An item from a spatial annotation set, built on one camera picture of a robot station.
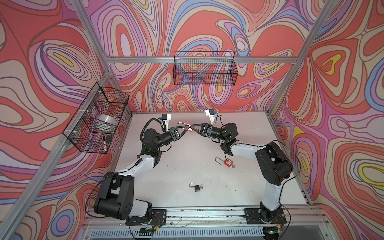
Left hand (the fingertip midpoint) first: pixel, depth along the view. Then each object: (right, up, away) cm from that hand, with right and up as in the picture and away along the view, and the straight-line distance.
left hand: (189, 129), depth 73 cm
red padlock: (0, 0, +1) cm, 1 cm away
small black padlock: (+4, -33, +10) cm, 34 cm away
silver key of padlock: (+27, -23, +18) cm, 40 cm away
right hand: (+1, 0, +2) cm, 2 cm away
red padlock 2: (+23, -21, +18) cm, 36 cm away
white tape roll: (-40, +4, -3) cm, 40 cm away
